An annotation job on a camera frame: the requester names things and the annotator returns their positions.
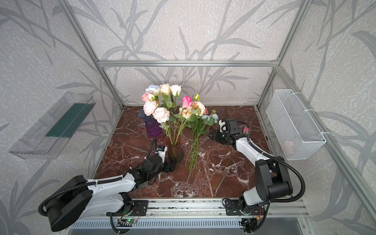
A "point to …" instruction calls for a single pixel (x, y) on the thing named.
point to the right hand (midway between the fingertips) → (211, 131)
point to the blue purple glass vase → (152, 126)
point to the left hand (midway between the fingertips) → (174, 154)
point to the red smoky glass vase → (176, 149)
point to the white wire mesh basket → (297, 136)
